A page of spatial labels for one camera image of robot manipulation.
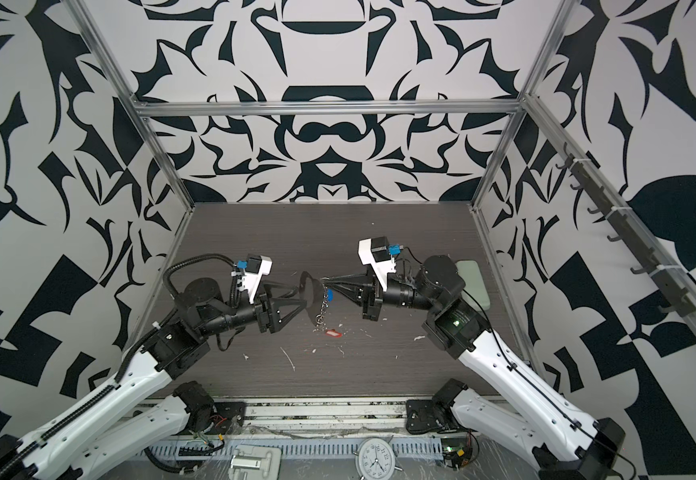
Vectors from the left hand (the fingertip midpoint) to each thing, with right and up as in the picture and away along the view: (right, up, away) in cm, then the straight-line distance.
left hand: (302, 291), depth 64 cm
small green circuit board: (+35, -39, +8) cm, 53 cm away
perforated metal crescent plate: (+3, +1, -6) cm, 6 cm away
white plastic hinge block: (-11, -39, +4) cm, 40 cm away
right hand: (+7, +3, -10) cm, 13 cm away
